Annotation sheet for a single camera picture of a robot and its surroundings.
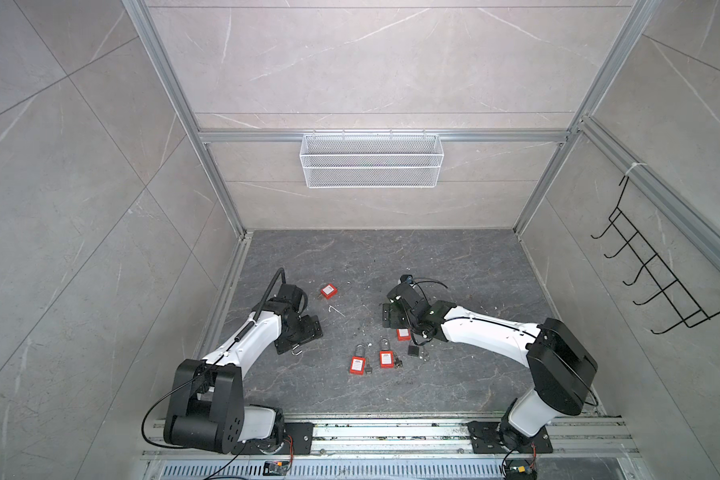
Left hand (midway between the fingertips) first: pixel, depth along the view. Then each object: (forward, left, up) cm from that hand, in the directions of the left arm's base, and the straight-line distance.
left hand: (307, 331), depth 88 cm
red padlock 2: (-9, -15, -3) cm, 18 cm away
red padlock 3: (-7, -23, -2) cm, 25 cm away
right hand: (+4, -26, +3) cm, 27 cm away
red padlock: (+16, -6, -3) cm, 17 cm away
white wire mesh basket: (+50, -21, +25) cm, 60 cm away
